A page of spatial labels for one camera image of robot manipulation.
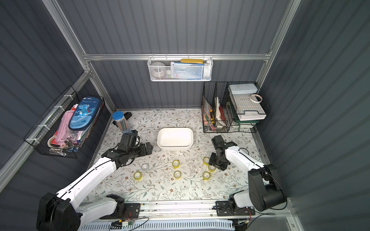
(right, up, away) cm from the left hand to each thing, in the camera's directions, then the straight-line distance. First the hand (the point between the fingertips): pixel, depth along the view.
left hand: (145, 148), depth 83 cm
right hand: (+42, -11, +4) cm, 43 cm away
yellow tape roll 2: (+17, -12, +7) cm, 22 cm away
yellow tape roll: (-5, -17, +2) cm, 18 cm away
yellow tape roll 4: (+36, -10, +8) cm, 39 cm away
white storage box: (+15, +4, +20) cm, 25 cm away
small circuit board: (-11, -37, -11) cm, 40 cm away
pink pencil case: (-34, +10, -15) cm, 39 cm away
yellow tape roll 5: (+39, -13, +5) cm, 42 cm away
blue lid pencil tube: (-19, +19, +5) cm, 27 cm away
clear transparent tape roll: (-3, -13, +6) cm, 14 cm away
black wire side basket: (-39, +9, -21) cm, 45 cm away
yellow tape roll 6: (+36, -17, +2) cm, 40 cm away
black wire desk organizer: (+57, +27, +23) cm, 67 cm away
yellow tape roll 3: (+18, -17, +3) cm, 25 cm away
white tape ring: (+73, +29, +15) cm, 80 cm away
